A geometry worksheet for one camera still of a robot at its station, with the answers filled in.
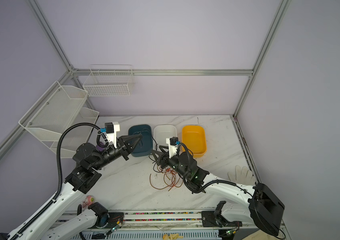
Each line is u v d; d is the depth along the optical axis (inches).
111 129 19.9
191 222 28.9
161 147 28.5
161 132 41.8
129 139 21.6
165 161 24.8
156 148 27.6
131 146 22.2
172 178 34.0
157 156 25.2
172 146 24.6
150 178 34.6
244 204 17.1
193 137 42.3
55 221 17.4
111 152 20.9
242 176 34.7
